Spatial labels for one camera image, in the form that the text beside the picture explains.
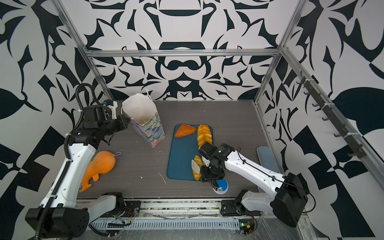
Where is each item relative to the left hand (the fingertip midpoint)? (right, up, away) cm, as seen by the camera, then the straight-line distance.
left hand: (129, 116), depth 74 cm
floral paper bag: (-2, +3, +25) cm, 26 cm away
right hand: (+38, -31, +1) cm, 49 cm away
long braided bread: (+38, -12, +24) cm, 47 cm away
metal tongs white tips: (+33, -28, +5) cm, 44 cm away
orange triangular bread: (+26, -8, +25) cm, 37 cm away
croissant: (+34, -26, +12) cm, 45 cm away
